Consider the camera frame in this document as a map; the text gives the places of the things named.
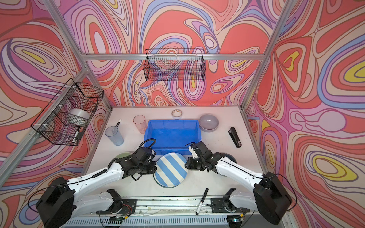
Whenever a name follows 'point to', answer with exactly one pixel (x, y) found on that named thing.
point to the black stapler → (234, 136)
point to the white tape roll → (78, 117)
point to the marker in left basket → (76, 135)
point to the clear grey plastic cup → (112, 133)
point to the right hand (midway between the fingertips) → (187, 169)
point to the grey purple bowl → (208, 123)
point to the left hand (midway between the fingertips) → (159, 168)
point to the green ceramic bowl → (122, 155)
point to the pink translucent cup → (139, 121)
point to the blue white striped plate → (172, 168)
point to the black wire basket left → (66, 118)
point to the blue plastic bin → (172, 136)
